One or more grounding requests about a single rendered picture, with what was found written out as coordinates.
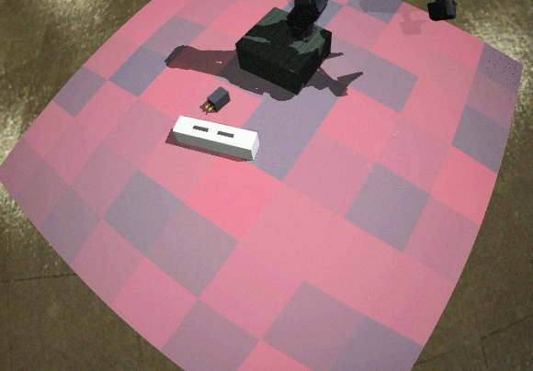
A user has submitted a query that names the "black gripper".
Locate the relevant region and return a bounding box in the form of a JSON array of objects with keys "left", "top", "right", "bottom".
[{"left": 427, "top": 0, "right": 458, "bottom": 21}]

